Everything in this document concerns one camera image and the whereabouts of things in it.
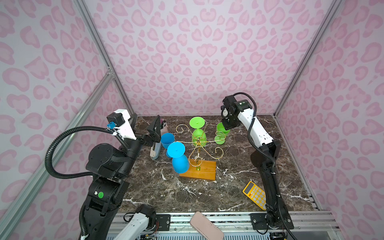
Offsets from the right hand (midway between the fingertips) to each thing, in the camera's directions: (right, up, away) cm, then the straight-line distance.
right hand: (229, 126), depth 93 cm
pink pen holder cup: (-42, -3, +7) cm, 43 cm away
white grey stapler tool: (-47, -16, +2) cm, 49 cm away
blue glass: (-28, -17, -26) cm, 41 cm away
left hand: (-36, +3, -43) cm, 56 cm away
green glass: (-19, -5, -27) cm, 34 cm away
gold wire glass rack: (-21, -18, +7) cm, 29 cm away
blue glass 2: (-38, -8, -6) cm, 39 cm away
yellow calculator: (+12, -37, -13) cm, 41 cm away
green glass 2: (-6, -5, -4) cm, 8 cm away
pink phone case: (-16, -47, -23) cm, 55 cm away
